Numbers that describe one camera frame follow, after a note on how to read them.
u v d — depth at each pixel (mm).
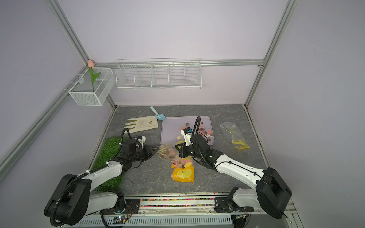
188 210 735
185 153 696
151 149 804
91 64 893
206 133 1016
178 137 992
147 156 769
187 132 704
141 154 755
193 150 663
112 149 913
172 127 1072
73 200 413
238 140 912
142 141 823
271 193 411
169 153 866
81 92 757
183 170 808
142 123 1082
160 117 1124
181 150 726
